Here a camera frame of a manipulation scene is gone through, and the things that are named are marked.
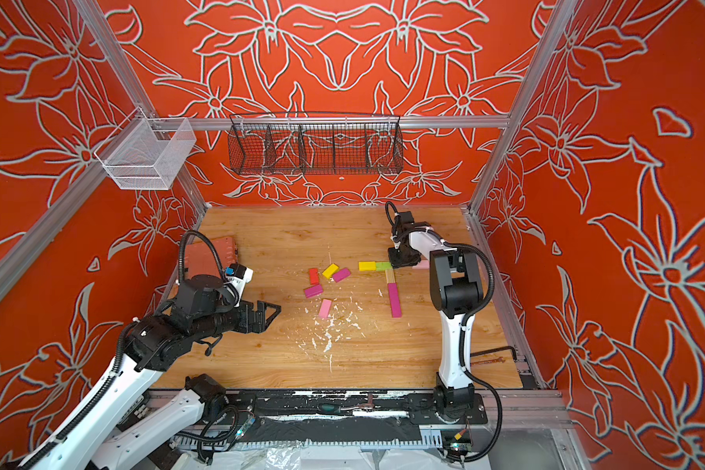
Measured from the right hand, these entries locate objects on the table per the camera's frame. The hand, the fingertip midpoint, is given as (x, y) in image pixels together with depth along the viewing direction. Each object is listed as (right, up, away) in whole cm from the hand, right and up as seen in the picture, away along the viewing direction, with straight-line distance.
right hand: (400, 260), depth 102 cm
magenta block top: (-21, -5, -3) cm, 22 cm away
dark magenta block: (-3, -11, -7) cm, 13 cm away
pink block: (+7, -1, -7) cm, 10 cm away
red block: (-30, -5, -3) cm, 31 cm away
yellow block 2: (-25, -3, -3) cm, 25 cm away
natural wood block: (-5, -2, -3) cm, 6 cm away
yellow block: (-12, -2, -1) cm, 12 cm away
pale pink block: (-26, -14, -12) cm, 32 cm away
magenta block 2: (-30, -10, -7) cm, 33 cm away
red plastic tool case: (-69, +1, -5) cm, 70 cm away
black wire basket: (-30, +41, -3) cm, 51 cm away
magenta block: (-3, -14, -11) cm, 18 cm away
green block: (-8, -2, -2) cm, 8 cm away
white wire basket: (-84, +36, -10) cm, 92 cm away
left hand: (-38, -8, -33) cm, 51 cm away
